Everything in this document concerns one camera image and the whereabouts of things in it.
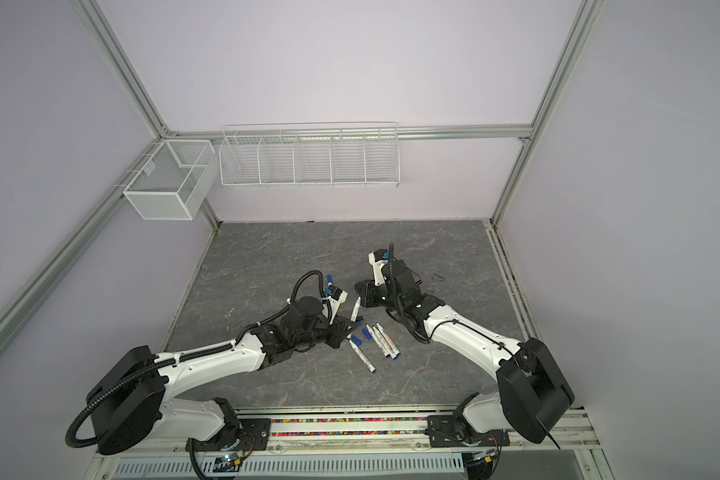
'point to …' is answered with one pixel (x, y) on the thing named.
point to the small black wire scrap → (438, 276)
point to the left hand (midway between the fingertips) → (354, 328)
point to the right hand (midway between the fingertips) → (357, 288)
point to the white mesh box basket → (171, 179)
